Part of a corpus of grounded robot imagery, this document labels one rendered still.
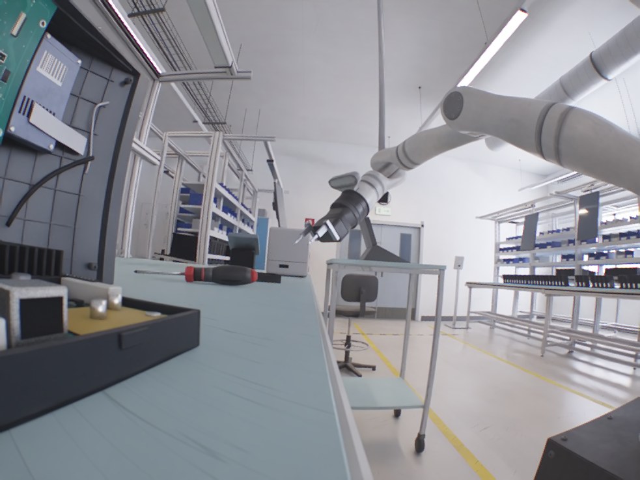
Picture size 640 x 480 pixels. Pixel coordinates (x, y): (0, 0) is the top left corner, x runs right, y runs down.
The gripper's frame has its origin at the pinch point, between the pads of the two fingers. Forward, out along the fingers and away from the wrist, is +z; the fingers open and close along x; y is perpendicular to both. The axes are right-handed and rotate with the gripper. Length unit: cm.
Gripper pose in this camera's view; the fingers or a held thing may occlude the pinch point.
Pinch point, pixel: (300, 244)
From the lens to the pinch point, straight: 63.8
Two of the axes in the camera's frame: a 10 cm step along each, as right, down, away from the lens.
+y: 5.0, 7.8, 3.7
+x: -6.2, 0.3, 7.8
